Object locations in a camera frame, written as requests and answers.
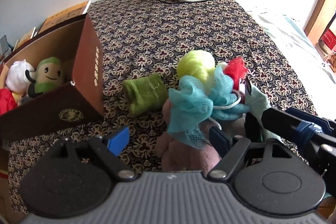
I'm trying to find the mint green cloth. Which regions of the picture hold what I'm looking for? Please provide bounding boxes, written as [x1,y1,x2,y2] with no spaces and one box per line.
[245,78,281,142]

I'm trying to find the blue mesh bath sponge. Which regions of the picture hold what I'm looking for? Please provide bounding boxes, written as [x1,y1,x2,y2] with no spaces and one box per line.
[167,65,250,149]

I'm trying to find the pink plush toy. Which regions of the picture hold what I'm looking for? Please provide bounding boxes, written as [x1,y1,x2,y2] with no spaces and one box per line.
[155,99,245,175]

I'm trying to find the red fluffy soft toy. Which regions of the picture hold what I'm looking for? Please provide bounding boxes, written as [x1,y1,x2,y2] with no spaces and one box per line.
[223,57,249,90]

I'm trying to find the green knitted cloth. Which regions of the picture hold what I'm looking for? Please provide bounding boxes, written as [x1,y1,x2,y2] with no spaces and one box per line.
[122,73,168,118]

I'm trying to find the yellow-green mesh bath sponge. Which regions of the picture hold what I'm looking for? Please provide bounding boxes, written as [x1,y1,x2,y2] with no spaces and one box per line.
[177,50,215,94]

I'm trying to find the light patterned bedsheet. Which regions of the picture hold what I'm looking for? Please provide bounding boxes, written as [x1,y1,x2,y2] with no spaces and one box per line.
[248,10,335,120]

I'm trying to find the brown cardboard box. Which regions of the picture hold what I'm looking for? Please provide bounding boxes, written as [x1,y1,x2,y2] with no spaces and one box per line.
[1,14,104,141]

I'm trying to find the red box by door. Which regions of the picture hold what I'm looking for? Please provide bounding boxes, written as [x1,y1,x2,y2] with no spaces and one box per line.
[319,30,336,54]

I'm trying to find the green smiling plush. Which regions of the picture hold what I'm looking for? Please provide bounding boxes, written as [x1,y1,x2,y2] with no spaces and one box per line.
[25,57,65,98]

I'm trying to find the red cloth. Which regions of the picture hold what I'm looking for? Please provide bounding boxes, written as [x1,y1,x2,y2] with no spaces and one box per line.
[0,88,18,115]

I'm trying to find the white snoopy plush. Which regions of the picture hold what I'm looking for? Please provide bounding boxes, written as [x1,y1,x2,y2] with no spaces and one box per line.
[5,60,36,95]

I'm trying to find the patterned floral tablecloth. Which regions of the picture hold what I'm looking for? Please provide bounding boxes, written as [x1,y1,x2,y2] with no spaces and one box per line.
[7,0,317,214]

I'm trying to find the red cartoon picture book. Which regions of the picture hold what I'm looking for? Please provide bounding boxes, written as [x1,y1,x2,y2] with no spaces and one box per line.
[13,27,36,51]

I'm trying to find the yellow book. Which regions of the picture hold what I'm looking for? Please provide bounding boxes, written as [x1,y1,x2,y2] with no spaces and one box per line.
[38,0,91,34]

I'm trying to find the wooden door frame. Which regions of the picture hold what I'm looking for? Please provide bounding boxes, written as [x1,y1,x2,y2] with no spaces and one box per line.
[304,0,335,46]

